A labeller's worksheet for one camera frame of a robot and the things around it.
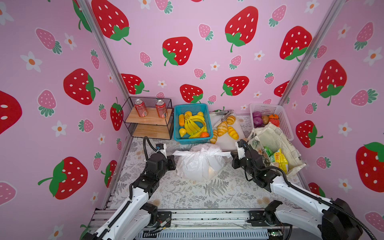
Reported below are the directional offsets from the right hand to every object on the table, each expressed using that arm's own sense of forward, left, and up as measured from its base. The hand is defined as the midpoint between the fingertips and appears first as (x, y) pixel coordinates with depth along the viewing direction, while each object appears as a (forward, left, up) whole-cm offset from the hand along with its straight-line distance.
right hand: (232, 152), depth 83 cm
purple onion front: (+35, -21, -9) cm, 42 cm away
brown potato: (+38, -27, -9) cm, 48 cm away
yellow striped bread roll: (+24, -3, -12) cm, 27 cm away
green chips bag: (+1, -20, +2) cm, 20 cm away
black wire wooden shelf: (+23, +59, -10) cm, 64 cm away
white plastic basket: (+49, -30, -8) cm, 58 cm away
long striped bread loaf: (+26, +5, -10) cm, 28 cm away
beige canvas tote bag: (+12, -22, +3) cm, 26 cm away
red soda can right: (+20, +45, +13) cm, 51 cm away
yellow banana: (+24, +28, -10) cm, 38 cm away
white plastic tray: (+16, +2, -14) cm, 21 cm away
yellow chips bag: (-3, -24, +3) cm, 25 cm away
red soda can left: (+19, +58, +12) cm, 62 cm away
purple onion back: (+42, -21, -8) cm, 48 cm away
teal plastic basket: (+42, +28, -7) cm, 51 cm away
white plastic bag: (-9, +16, +1) cm, 18 cm away
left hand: (-6, +33, +1) cm, 33 cm away
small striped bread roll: (+36, -2, -11) cm, 38 cm away
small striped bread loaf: (+17, +10, -12) cm, 23 cm away
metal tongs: (+44, +1, -10) cm, 45 cm away
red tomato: (+32, -32, -5) cm, 46 cm away
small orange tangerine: (+16, +17, -6) cm, 24 cm away
